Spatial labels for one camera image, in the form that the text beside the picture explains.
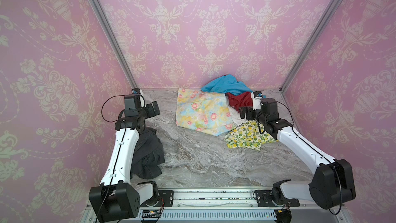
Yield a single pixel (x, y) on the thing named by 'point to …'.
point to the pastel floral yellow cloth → (203, 112)
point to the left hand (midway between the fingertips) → (149, 106)
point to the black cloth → (148, 155)
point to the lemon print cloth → (250, 134)
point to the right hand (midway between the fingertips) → (247, 106)
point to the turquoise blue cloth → (228, 83)
